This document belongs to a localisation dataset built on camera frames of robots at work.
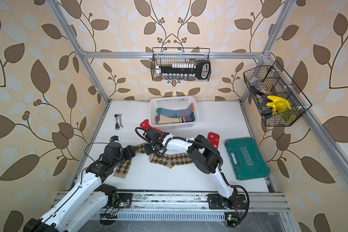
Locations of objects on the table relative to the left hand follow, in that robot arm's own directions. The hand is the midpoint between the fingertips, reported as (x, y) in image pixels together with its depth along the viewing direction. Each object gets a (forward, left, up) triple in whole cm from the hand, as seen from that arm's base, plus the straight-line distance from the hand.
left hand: (130, 148), depth 83 cm
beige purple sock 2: (+27, -15, -8) cm, 32 cm away
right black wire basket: (+36, -82, +23) cm, 92 cm away
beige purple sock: (+27, -36, -6) cm, 46 cm away
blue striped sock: (+35, -33, -7) cm, 48 cm away
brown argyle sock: (-3, -23, -10) cm, 26 cm away
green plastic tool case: (-5, -68, -4) cm, 68 cm away
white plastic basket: (+41, -23, -4) cm, 47 cm away
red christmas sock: (+25, -3, -10) cm, 27 cm away
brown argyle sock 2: (-10, +6, -10) cm, 15 cm away
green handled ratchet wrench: (+23, +17, -10) cm, 30 cm away
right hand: (+4, -9, -8) cm, 13 cm away
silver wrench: (+23, +15, -10) cm, 29 cm away
